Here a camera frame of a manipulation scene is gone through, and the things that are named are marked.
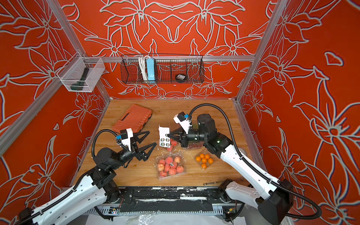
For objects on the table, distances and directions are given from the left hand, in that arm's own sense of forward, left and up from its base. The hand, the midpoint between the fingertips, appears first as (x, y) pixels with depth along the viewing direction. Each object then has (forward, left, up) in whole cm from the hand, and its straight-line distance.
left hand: (152, 138), depth 62 cm
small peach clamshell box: (0, -9, -5) cm, 11 cm away
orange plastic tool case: (+29, +22, -25) cm, 44 cm away
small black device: (+50, -10, -2) cm, 51 cm away
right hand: (+2, -7, 0) cm, 8 cm away
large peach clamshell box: (-3, -7, -25) cm, 27 cm away
